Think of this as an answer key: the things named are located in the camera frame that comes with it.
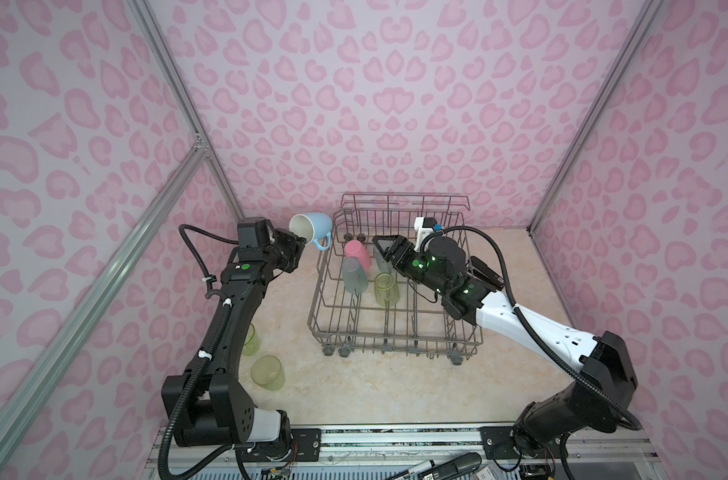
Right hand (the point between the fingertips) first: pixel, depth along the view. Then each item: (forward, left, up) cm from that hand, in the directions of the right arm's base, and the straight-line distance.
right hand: (378, 242), depth 71 cm
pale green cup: (-15, +35, -25) cm, 45 cm away
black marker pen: (-41, -15, -30) cm, 53 cm away
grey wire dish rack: (+4, +5, -36) cm, 37 cm away
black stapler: (+16, -35, -32) cm, 50 cm away
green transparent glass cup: (+6, -2, -30) cm, 30 cm away
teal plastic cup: (+6, +8, -24) cm, 26 cm away
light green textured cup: (-21, +30, -31) cm, 48 cm away
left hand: (+7, +18, -3) cm, 20 cm away
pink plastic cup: (+15, +8, -20) cm, 26 cm away
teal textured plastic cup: (-8, -1, +1) cm, 8 cm away
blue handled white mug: (+5, +16, -1) cm, 17 cm away
